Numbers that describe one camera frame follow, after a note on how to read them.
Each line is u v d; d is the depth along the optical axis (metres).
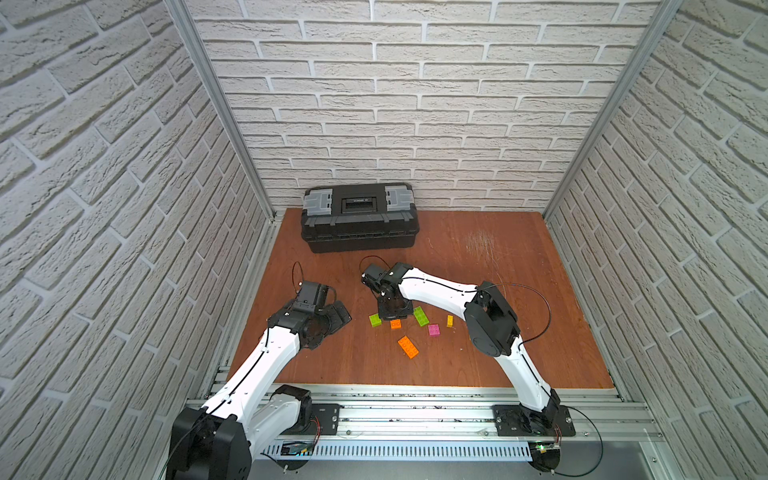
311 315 0.62
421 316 0.92
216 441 0.38
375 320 0.89
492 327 0.55
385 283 0.67
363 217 0.97
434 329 0.87
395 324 0.89
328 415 0.74
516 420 0.74
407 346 0.85
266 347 0.51
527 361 0.59
